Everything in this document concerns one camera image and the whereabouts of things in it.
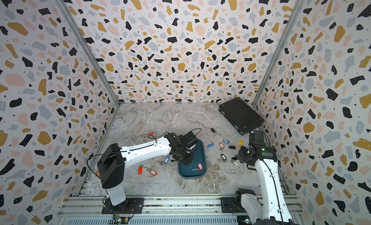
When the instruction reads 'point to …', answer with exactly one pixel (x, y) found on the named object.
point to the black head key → (232, 147)
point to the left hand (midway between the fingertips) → (191, 162)
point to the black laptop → (243, 118)
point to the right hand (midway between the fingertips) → (243, 155)
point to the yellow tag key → (240, 142)
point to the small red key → (151, 133)
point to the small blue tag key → (210, 145)
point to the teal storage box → (200, 156)
